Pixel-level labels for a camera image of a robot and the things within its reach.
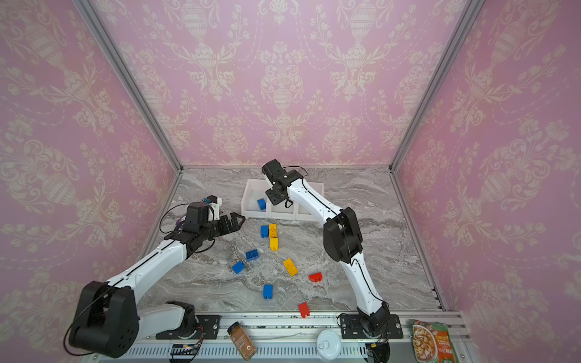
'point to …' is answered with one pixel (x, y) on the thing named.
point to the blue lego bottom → (268, 291)
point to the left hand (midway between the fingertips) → (238, 221)
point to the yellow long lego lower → (290, 267)
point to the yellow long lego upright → (273, 231)
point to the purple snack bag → (181, 221)
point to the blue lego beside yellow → (264, 231)
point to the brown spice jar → (238, 336)
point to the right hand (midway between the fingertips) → (279, 193)
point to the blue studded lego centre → (252, 255)
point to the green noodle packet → (430, 342)
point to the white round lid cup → (328, 344)
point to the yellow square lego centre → (274, 244)
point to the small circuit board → (184, 349)
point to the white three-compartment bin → (256, 203)
